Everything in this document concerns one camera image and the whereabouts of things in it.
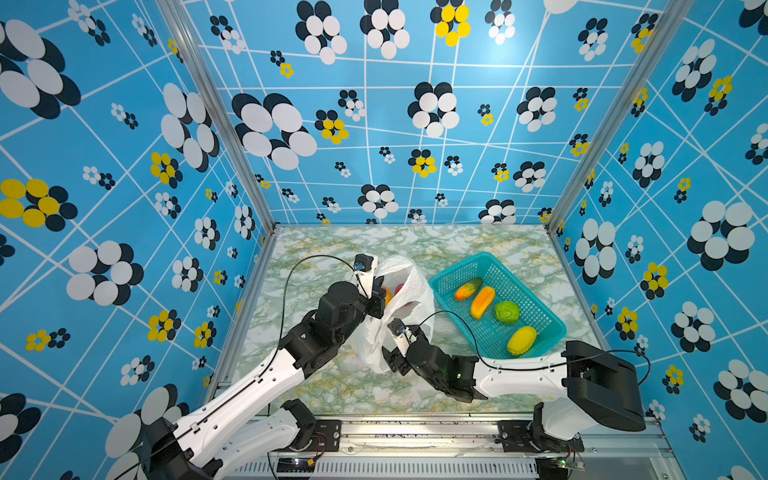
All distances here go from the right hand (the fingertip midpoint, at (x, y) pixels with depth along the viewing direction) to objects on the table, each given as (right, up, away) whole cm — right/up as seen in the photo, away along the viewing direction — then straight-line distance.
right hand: (394, 336), depth 80 cm
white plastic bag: (+3, +11, -8) cm, 14 cm away
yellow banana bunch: (+38, -3, +6) cm, 38 cm away
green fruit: (+34, +5, +9) cm, 36 cm away
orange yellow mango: (+28, +7, +13) cm, 32 cm away
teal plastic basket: (+31, -3, +11) cm, 33 cm away
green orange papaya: (+24, +11, +16) cm, 31 cm away
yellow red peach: (-1, +14, -17) cm, 22 cm away
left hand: (-2, +17, -9) cm, 19 cm away
